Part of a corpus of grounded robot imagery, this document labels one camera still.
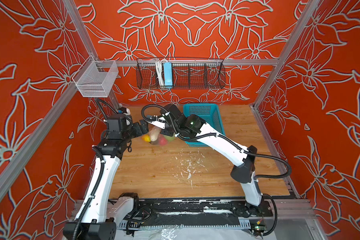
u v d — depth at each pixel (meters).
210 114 1.11
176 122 0.53
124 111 0.63
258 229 0.68
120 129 0.53
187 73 0.96
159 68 0.88
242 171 0.46
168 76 0.89
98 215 0.37
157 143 0.90
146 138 0.88
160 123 0.61
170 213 0.73
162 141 0.88
